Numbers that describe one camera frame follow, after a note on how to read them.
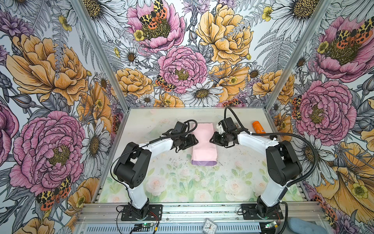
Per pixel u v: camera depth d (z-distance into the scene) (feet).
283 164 1.59
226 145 2.74
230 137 2.32
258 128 3.43
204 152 2.92
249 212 2.43
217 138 2.75
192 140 2.73
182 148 2.85
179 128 2.45
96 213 2.50
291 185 1.68
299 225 2.25
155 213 2.41
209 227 2.26
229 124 2.50
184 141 2.66
